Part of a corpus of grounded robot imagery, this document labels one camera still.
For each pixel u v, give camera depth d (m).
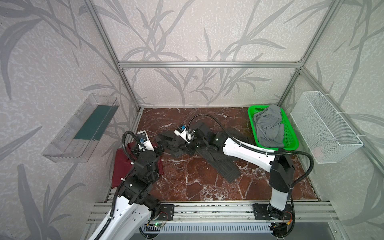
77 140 0.64
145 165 0.47
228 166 0.89
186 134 0.66
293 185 0.52
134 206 0.47
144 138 0.55
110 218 0.43
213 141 0.59
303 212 0.75
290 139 0.96
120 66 0.94
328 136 0.63
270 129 1.02
